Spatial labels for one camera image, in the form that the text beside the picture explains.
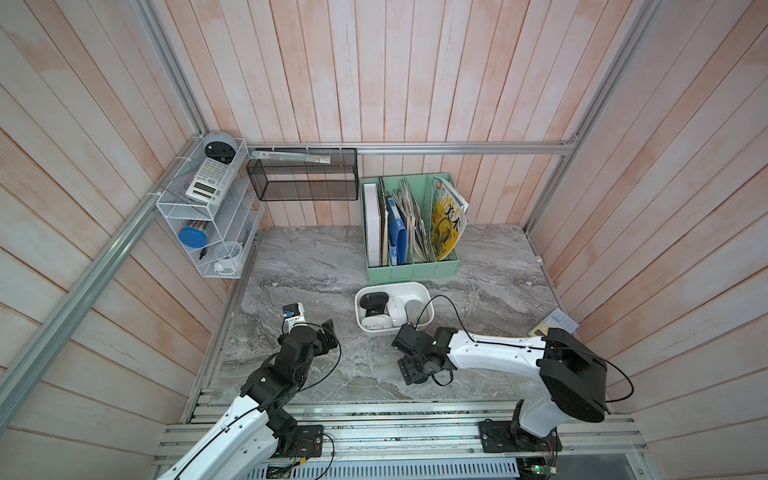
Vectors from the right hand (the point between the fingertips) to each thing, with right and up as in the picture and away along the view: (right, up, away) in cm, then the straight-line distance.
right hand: (414, 366), depth 85 cm
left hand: (-27, +12, -4) cm, 30 cm away
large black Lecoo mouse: (-12, +17, +11) cm, 23 cm away
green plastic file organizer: (-4, +26, +16) cm, 31 cm away
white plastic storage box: (-1, +20, +15) cm, 25 cm away
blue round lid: (-59, +37, -9) cm, 70 cm away
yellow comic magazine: (+14, +45, +16) cm, 50 cm away
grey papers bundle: (+3, +37, +13) cm, 40 cm away
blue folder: (-4, +38, +8) cm, 39 cm away
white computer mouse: (-4, +13, +8) cm, 16 cm away
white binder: (-12, +42, +5) cm, 44 cm away
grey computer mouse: (+1, +15, +10) cm, 18 cm away
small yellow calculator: (+47, +12, +8) cm, 49 cm away
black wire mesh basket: (-37, +62, +21) cm, 75 cm away
